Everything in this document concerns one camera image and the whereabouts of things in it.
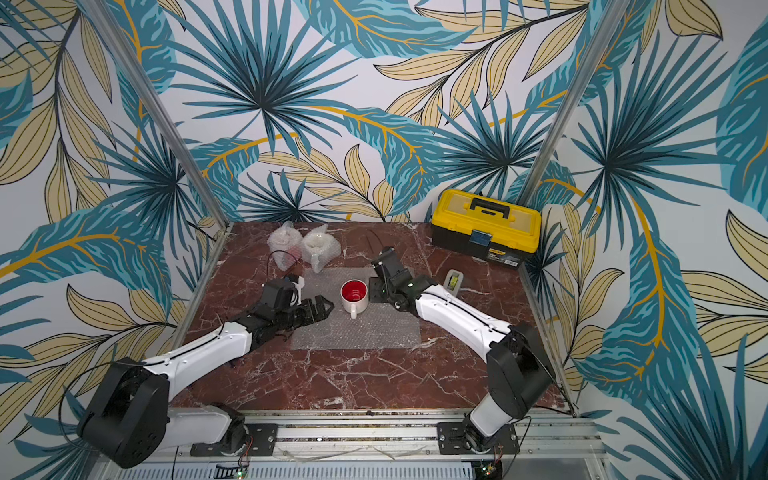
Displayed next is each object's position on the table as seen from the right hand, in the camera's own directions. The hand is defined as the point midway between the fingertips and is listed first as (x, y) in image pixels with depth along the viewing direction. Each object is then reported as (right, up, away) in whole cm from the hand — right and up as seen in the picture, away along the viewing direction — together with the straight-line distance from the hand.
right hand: (377, 286), depth 86 cm
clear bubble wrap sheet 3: (0, -13, +7) cm, 15 cm away
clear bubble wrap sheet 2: (-20, +11, +15) cm, 27 cm away
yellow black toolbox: (+36, +18, +13) cm, 42 cm away
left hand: (-16, -8, 0) cm, 17 cm away
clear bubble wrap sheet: (-33, +13, +17) cm, 39 cm away
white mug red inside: (-8, -4, +12) cm, 15 cm away
